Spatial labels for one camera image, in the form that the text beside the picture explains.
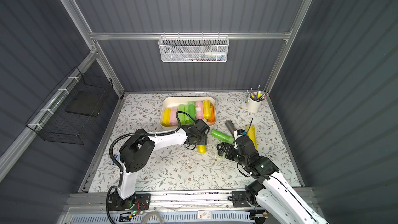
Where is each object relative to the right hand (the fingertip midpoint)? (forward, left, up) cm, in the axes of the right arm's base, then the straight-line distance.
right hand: (225, 148), depth 76 cm
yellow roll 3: (+31, +9, -7) cm, 33 cm away
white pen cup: (+34, -22, -4) cm, 41 cm away
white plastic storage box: (+39, +35, -10) cm, 53 cm away
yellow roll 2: (+26, +36, -11) cm, 46 cm away
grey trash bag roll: (+20, -6, -12) cm, 25 cm away
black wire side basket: (+9, +75, +15) cm, 77 cm away
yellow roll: (+4, +12, -11) cm, 17 cm away
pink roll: (+23, +31, -10) cm, 40 cm away
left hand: (+9, +10, -13) cm, 19 cm away
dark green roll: (+13, -1, -12) cm, 18 cm away
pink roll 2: (+29, +14, -6) cm, 33 cm away
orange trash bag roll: (+26, +6, -12) cm, 29 cm away
